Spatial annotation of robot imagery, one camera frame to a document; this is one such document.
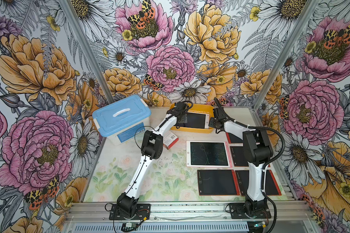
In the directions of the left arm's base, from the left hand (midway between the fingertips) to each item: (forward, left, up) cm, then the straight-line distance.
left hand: (177, 121), depth 111 cm
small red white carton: (-17, +5, +2) cm, 18 cm away
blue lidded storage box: (-12, +33, +16) cm, 39 cm away
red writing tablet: (-47, -53, -3) cm, 71 cm away
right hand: (-6, -26, +3) cm, 27 cm away
